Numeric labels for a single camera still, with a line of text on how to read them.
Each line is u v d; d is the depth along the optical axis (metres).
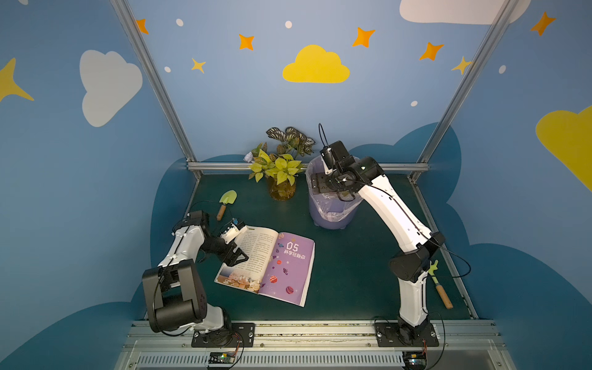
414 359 0.72
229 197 1.11
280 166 0.91
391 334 0.73
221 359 0.72
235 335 0.69
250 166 0.95
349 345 0.74
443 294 0.82
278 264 0.87
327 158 0.61
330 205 0.80
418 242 0.48
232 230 0.78
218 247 0.75
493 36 0.74
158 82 0.85
